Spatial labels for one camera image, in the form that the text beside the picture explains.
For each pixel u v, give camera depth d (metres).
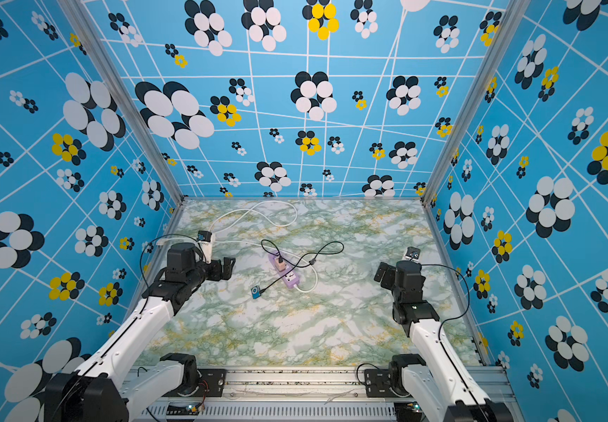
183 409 0.71
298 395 0.72
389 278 0.76
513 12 0.68
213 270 0.74
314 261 0.99
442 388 0.43
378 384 0.73
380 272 0.77
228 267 0.76
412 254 0.72
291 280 0.91
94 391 0.40
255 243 1.05
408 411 0.69
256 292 0.91
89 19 0.71
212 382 0.74
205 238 0.72
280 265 0.91
